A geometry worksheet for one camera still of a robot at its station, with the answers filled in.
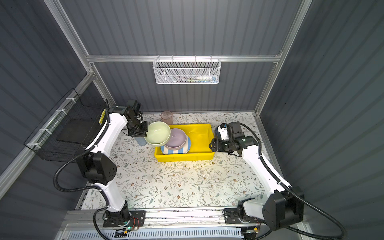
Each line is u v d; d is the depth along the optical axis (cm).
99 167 48
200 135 107
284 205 39
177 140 97
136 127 71
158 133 88
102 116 83
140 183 85
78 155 45
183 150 94
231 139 61
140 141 98
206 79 89
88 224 74
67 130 74
